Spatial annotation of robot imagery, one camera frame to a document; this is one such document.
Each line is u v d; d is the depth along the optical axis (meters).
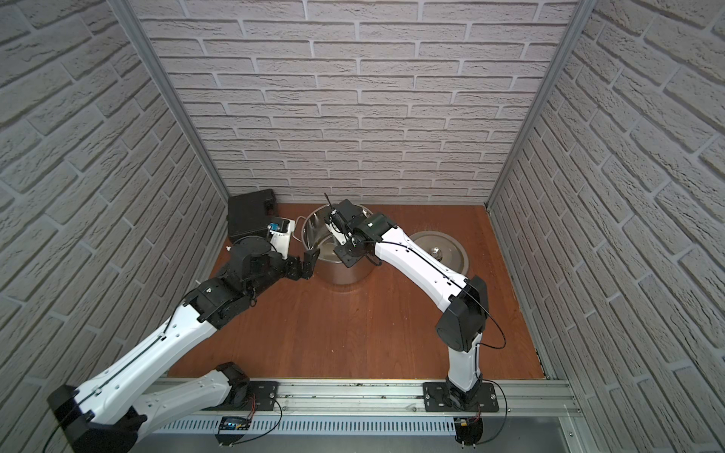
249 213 1.10
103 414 0.38
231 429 0.71
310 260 0.63
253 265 0.50
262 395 0.73
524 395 0.76
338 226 0.63
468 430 0.70
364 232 0.54
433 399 0.74
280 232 0.59
